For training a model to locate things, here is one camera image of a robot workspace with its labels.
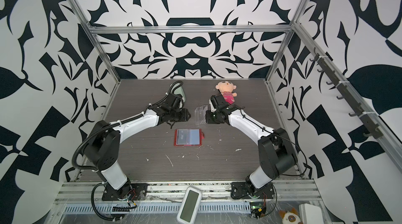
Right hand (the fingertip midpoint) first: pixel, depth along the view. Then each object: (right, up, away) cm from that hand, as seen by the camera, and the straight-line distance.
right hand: (208, 116), depth 88 cm
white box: (+42, -38, -21) cm, 60 cm away
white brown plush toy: (+33, -39, -22) cm, 56 cm away
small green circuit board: (+21, -38, -15) cm, 46 cm away
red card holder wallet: (-11, -12, +3) cm, 17 cm away
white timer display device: (-9, -35, -20) cm, 41 cm away
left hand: (-10, +2, +1) cm, 10 cm away
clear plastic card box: (-4, 0, +11) cm, 12 cm away
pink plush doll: (+13, +17, +20) cm, 29 cm away
